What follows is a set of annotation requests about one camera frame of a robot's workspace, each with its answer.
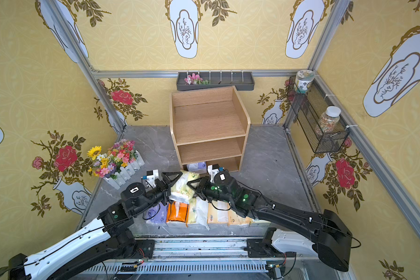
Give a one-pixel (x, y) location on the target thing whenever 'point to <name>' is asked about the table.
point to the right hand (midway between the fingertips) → (189, 181)
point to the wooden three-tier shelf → (210, 126)
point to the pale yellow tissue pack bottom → (181, 191)
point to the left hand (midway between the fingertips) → (178, 178)
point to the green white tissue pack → (260, 223)
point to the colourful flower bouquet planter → (119, 163)
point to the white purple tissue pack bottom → (199, 167)
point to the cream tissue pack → (234, 219)
